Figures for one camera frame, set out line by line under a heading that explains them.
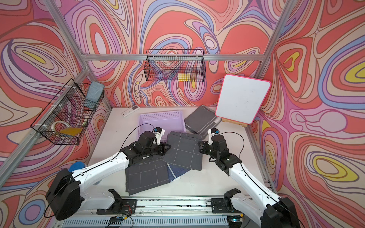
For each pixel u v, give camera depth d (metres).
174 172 0.84
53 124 0.67
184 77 0.91
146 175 0.82
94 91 0.82
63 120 0.73
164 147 0.70
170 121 1.08
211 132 0.74
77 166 0.69
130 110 1.16
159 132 0.73
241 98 0.98
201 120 1.09
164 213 0.72
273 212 0.39
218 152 0.60
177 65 0.97
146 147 0.63
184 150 0.81
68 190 0.40
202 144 0.82
